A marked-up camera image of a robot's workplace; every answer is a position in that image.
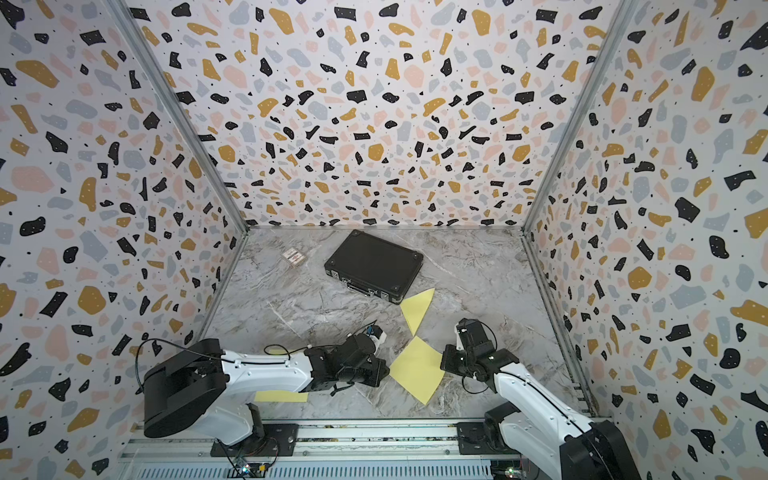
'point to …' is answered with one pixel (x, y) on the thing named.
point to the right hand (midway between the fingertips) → (442, 359)
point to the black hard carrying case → (374, 267)
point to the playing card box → (294, 256)
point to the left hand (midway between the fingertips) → (395, 373)
